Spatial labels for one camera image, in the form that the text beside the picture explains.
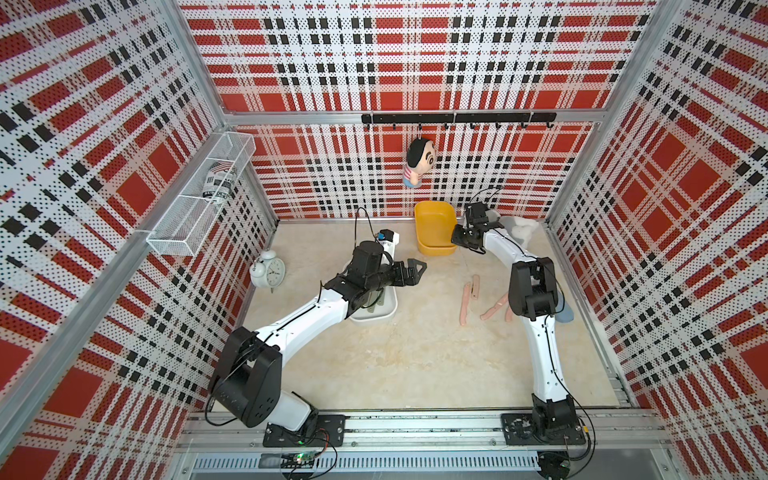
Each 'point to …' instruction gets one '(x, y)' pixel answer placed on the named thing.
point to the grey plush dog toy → (520, 229)
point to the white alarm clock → (269, 271)
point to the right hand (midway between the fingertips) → (459, 234)
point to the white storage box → (378, 312)
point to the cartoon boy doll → (421, 157)
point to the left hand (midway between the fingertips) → (417, 265)
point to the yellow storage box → (434, 222)
